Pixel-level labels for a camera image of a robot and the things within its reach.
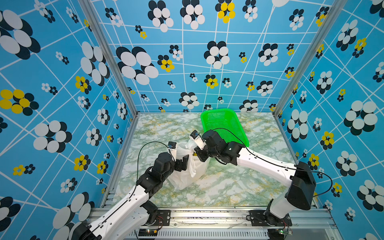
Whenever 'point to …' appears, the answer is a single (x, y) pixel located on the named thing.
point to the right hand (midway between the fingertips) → (196, 148)
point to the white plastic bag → (196, 170)
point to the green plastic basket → (226, 122)
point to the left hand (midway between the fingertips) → (182, 153)
